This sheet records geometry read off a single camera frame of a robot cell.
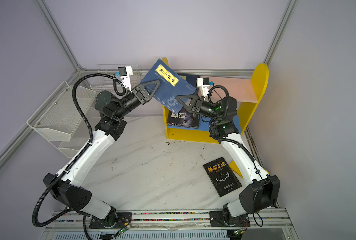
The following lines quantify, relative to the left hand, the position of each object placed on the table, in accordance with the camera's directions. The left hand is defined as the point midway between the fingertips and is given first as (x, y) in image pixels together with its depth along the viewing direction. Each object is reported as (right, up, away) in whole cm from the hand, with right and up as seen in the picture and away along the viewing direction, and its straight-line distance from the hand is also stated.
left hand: (159, 82), depth 54 cm
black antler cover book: (+32, -46, +33) cm, 65 cm away
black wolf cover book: (+10, -10, +41) cm, 44 cm away
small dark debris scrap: (-2, -27, +50) cm, 57 cm away
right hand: (+6, -7, +1) cm, 9 cm away
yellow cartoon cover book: (+40, -41, +37) cm, 68 cm away
